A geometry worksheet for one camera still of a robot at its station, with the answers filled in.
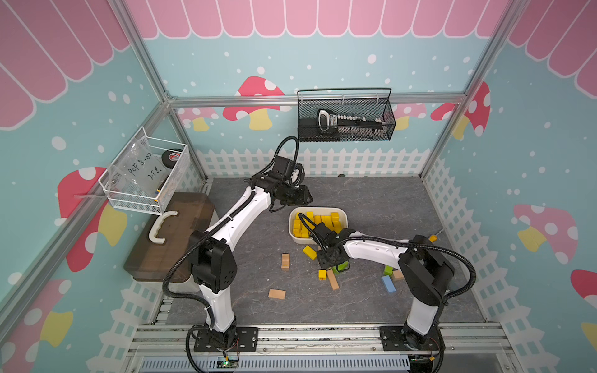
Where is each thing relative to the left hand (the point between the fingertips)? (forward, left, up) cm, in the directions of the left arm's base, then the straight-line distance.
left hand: (308, 202), depth 84 cm
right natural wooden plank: (-21, -10, -20) cm, 30 cm away
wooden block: (-27, +11, -20) cm, 35 cm away
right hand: (-14, -7, -19) cm, 25 cm away
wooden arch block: (-14, +8, -19) cm, 25 cm away
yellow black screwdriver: (-3, -53, -19) cm, 56 cm away
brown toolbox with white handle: (-15, +45, +1) cm, 48 cm away
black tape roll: (+9, +49, +12) cm, 51 cm away
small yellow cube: (+4, -12, -16) cm, 21 cm away
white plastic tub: (-11, +2, +4) cm, 12 cm away
